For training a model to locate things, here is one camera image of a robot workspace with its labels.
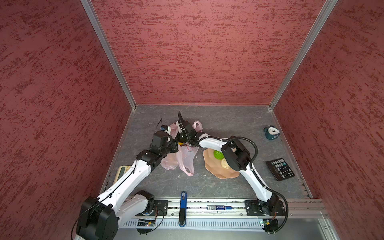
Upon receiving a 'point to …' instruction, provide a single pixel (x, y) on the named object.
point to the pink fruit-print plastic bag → (185, 156)
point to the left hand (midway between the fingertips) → (177, 144)
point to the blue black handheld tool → (182, 217)
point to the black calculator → (280, 169)
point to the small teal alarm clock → (272, 132)
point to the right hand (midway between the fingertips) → (169, 139)
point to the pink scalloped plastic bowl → (214, 166)
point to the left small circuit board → (145, 223)
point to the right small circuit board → (270, 225)
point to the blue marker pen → (219, 207)
